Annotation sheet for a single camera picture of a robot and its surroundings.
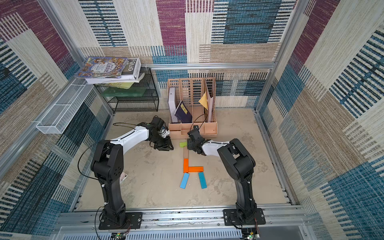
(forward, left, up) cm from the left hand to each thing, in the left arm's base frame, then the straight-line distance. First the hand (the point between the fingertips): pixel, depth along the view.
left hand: (171, 147), depth 93 cm
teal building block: (-18, -18, -5) cm, 26 cm away
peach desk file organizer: (+30, -13, +10) cm, 34 cm away
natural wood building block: (0, -8, -7) cm, 11 cm away
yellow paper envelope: (+19, -20, +20) cm, 35 cm away
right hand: (+7, -13, -4) cm, 15 cm away
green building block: (+4, -6, -4) cm, 8 cm away
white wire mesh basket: (-3, +51, +28) cm, 58 cm away
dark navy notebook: (+24, -6, +4) cm, 26 cm away
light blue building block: (-19, -8, -5) cm, 21 cm away
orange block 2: (-12, -14, -5) cm, 19 cm away
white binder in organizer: (+25, 0, +14) cm, 29 cm away
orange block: (-9, -9, -6) cm, 14 cm away
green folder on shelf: (+31, +25, +19) cm, 44 cm away
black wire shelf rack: (+26, +20, +19) cm, 38 cm away
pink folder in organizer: (+16, -23, +23) cm, 36 cm away
